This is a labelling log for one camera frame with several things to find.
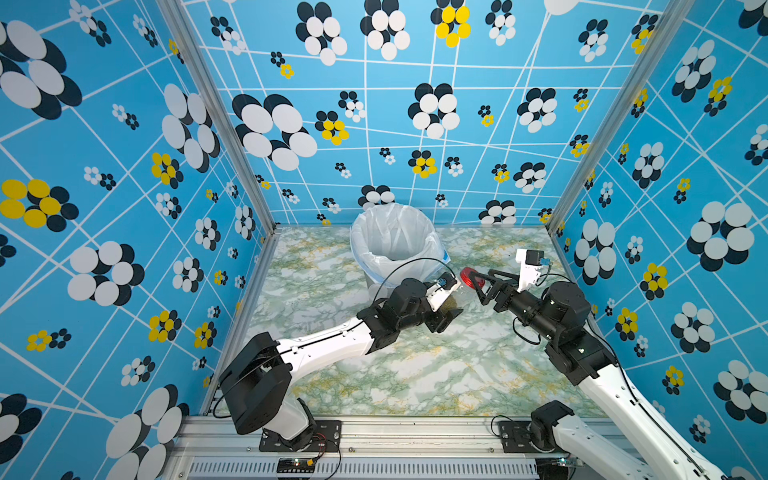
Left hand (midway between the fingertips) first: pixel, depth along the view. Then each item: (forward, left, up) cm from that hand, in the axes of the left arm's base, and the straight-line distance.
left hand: (457, 297), depth 76 cm
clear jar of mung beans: (-6, +4, +7) cm, 10 cm away
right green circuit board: (-34, -22, -21) cm, 46 cm away
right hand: (+1, -5, +10) cm, 11 cm away
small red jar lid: (-2, 0, +11) cm, 11 cm away
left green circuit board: (-34, +40, -24) cm, 57 cm away
